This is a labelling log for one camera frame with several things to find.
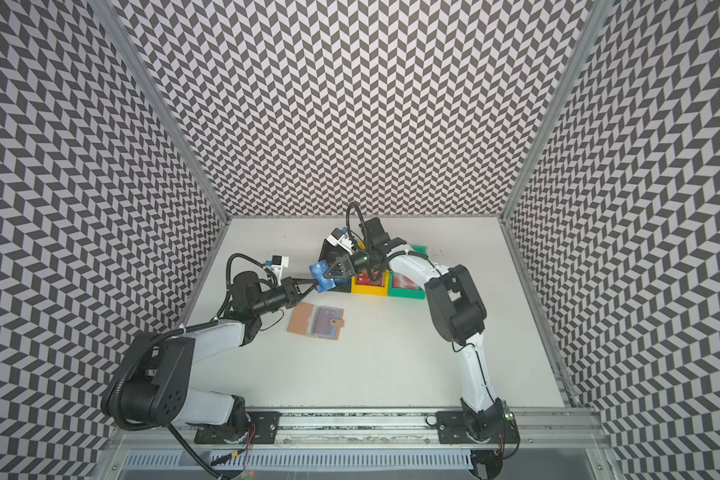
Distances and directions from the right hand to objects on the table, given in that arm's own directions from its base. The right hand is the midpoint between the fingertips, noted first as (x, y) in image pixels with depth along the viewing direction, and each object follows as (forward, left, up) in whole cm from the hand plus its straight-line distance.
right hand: (328, 278), depth 84 cm
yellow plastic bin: (+3, -12, -11) cm, 17 cm away
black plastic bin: (+18, +3, -12) cm, 22 cm away
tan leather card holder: (-7, +5, -13) cm, 15 cm away
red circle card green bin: (+7, -22, -13) cm, 26 cm away
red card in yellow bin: (-2, -10, +3) cm, 11 cm away
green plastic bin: (+4, -24, -15) cm, 29 cm away
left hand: (-2, +2, 0) cm, 3 cm away
